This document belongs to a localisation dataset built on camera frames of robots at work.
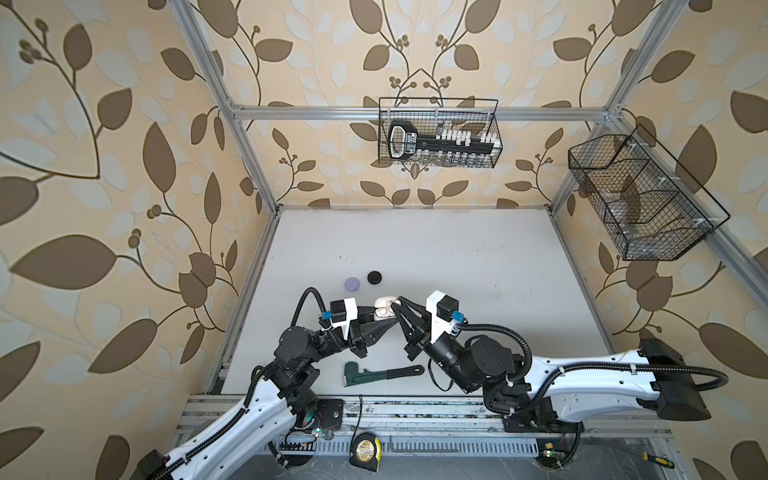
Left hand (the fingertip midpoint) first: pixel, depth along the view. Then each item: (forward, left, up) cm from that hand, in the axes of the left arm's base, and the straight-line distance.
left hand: (393, 315), depth 59 cm
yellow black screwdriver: (-20, -62, -29) cm, 71 cm away
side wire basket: (+28, -63, +4) cm, 69 cm away
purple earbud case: (+25, +15, -31) cm, 43 cm away
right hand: (+1, -1, +2) cm, 2 cm away
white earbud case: (0, +2, +2) cm, 3 cm away
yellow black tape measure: (-21, +6, -28) cm, 35 cm away
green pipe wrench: (-4, +11, -30) cm, 33 cm away
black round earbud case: (+27, +8, -30) cm, 41 cm away
